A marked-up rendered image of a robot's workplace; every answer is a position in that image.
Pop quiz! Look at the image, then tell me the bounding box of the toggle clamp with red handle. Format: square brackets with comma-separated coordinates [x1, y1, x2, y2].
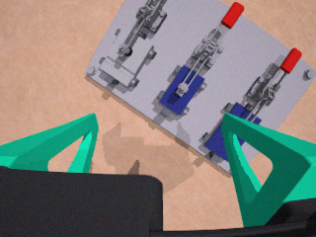
[176, 2, 244, 97]
[244, 48, 302, 122]

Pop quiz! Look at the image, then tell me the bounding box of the blue rectangular block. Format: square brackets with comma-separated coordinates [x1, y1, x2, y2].
[160, 65, 205, 115]
[204, 103, 262, 162]

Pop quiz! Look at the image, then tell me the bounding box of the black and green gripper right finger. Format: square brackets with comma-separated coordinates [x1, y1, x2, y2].
[221, 113, 316, 227]

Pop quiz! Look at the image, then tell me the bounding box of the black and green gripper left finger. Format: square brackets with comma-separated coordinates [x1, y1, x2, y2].
[0, 114, 99, 173]

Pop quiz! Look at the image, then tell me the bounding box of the grey fixture plate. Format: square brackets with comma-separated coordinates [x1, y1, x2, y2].
[84, 0, 316, 162]

